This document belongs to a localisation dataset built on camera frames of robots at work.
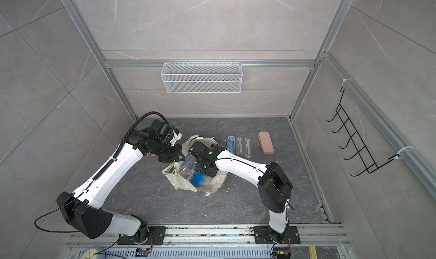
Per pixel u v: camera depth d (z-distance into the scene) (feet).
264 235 2.41
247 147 3.40
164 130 1.98
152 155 2.03
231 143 3.42
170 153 2.09
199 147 2.13
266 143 3.42
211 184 2.68
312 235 2.45
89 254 2.16
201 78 3.31
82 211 1.25
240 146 3.40
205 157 1.97
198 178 2.68
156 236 2.40
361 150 2.05
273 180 1.58
